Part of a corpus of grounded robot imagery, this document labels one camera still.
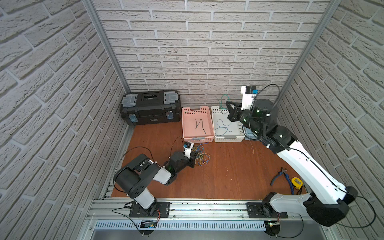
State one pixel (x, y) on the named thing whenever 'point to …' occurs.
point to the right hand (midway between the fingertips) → (228, 102)
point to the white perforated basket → (225, 130)
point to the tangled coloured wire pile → (201, 158)
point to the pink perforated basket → (189, 124)
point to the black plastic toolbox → (153, 106)
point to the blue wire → (226, 128)
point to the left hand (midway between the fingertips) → (199, 151)
